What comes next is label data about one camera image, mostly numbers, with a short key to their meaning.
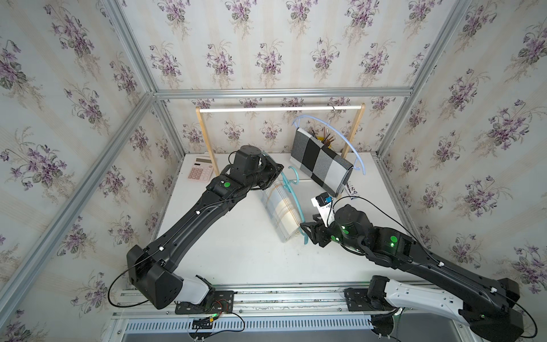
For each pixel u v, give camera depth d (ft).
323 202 1.85
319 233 1.88
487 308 1.29
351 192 3.34
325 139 3.66
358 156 4.03
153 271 1.24
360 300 2.39
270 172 2.05
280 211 2.49
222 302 2.38
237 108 3.39
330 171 2.91
